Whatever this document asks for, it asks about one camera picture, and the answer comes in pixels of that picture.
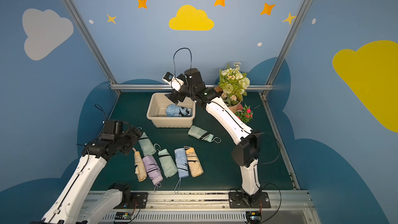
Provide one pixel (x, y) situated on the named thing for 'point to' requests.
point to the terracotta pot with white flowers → (233, 85)
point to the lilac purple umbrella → (154, 171)
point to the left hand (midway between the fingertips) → (139, 134)
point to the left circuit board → (123, 215)
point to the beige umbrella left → (140, 170)
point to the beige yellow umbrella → (195, 166)
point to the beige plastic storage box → (156, 112)
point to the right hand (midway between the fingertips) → (174, 84)
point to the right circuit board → (253, 217)
